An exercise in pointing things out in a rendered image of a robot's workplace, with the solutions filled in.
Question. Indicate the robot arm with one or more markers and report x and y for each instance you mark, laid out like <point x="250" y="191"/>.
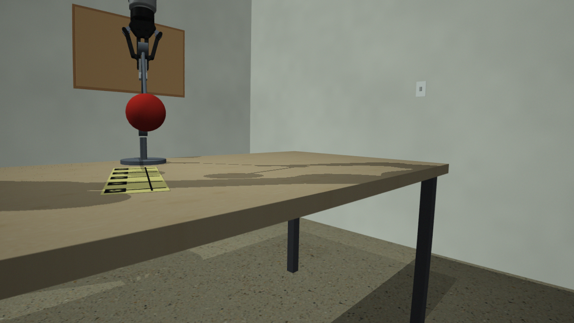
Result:
<point x="151" y="4"/>

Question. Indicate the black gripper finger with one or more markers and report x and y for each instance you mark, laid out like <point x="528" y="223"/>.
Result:
<point x="126" y="32"/>
<point x="158" y="36"/>

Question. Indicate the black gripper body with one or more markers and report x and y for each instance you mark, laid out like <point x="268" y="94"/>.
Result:
<point x="144" y="17"/>

